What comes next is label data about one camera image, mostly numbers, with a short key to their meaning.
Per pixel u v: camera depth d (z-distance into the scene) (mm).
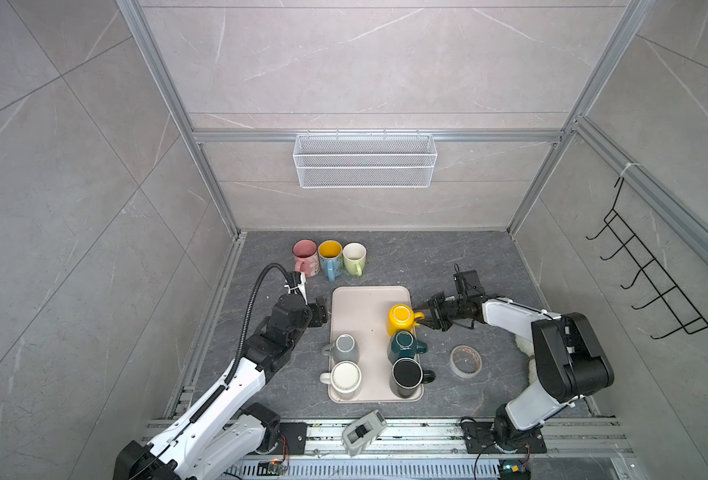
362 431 711
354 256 1030
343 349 782
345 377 762
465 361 862
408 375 747
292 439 733
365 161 1007
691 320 581
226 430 572
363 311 984
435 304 817
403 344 781
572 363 463
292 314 571
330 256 991
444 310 812
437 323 821
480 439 734
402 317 855
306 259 980
